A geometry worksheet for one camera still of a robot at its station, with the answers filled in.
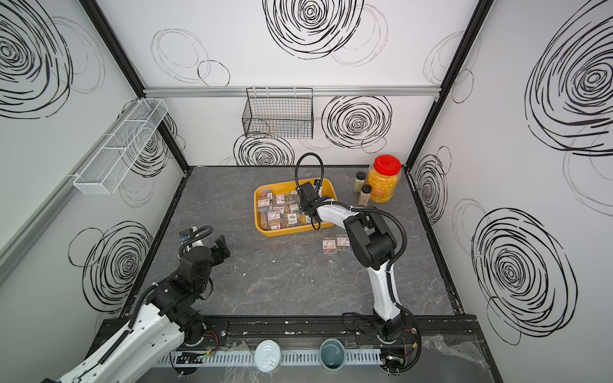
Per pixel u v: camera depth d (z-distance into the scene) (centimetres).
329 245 91
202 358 69
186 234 67
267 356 65
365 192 100
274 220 96
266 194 103
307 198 79
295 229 93
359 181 105
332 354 70
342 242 91
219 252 72
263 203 99
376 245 55
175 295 57
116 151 71
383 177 99
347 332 75
